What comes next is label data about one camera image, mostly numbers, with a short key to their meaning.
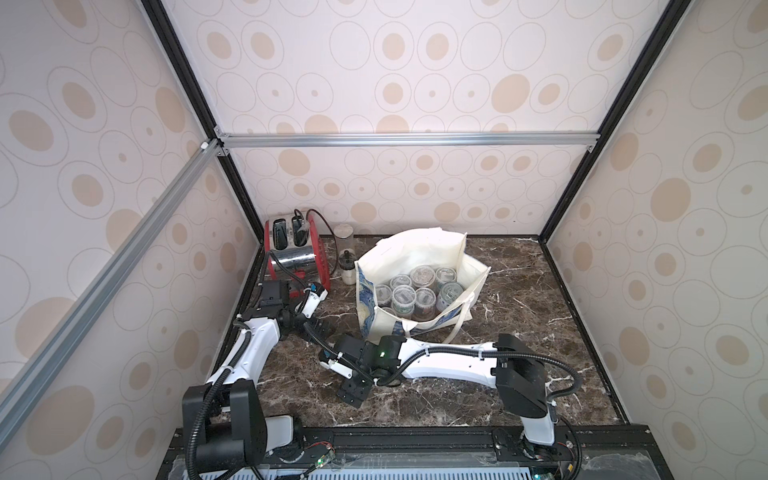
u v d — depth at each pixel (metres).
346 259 0.98
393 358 0.55
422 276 0.92
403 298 0.81
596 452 0.73
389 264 0.82
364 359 0.59
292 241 0.92
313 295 0.77
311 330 0.58
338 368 0.68
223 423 0.44
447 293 0.87
